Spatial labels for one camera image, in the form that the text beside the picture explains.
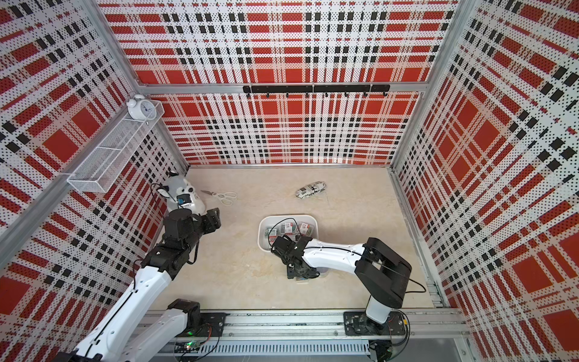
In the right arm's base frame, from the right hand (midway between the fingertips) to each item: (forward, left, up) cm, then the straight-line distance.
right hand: (303, 271), depth 84 cm
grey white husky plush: (+13, +37, +33) cm, 51 cm away
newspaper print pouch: (+39, -3, +1) cm, 39 cm away
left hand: (+15, +32, +18) cm, 40 cm away
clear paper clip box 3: (+17, +6, +1) cm, 19 cm away
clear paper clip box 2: (+15, +13, 0) cm, 20 cm away
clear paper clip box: (+16, -1, +3) cm, 16 cm away
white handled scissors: (+36, +38, -1) cm, 52 cm away
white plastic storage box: (+20, +14, -1) cm, 24 cm away
